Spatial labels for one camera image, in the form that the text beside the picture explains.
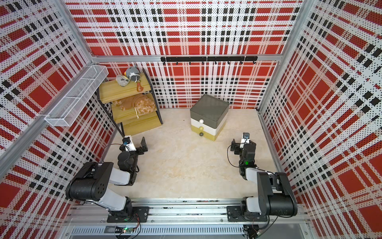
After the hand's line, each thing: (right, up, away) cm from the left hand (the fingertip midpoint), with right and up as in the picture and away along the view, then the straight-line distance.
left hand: (139, 138), depth 90 cm
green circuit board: (+2, -41, -21) cm, 46 cm away
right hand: (+65, -1, +1) cm, 65 cm away
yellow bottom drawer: (+42, +2, +9) cm, 43 cm away
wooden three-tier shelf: (-16, +11, +21) cm, 29 cm away
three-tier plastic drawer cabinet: (+42, +13, -6) cm, 44 cm away
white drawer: (+42, +6, +4) cm, 43 cm away
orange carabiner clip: (+2, +30, -4) cm, 30 cm away
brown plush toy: (+3, +21, -2) cm, 21 cm away
